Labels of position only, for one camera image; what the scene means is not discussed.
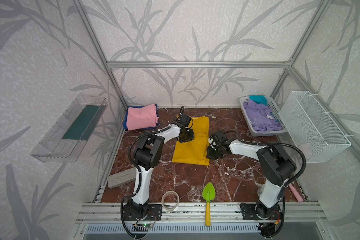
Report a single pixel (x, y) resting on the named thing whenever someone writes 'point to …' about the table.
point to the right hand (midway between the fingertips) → (206, 152)
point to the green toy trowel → (208, 192)
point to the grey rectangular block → (121, 177)
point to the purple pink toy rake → (299, 198)
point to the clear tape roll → (163, 203)
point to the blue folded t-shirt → (125, 118)
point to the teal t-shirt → (258, 99)
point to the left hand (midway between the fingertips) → (194, 133)
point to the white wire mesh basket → (316, 134)
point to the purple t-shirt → (260, 117)
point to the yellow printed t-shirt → (194, 152)
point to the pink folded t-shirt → (146, 117)
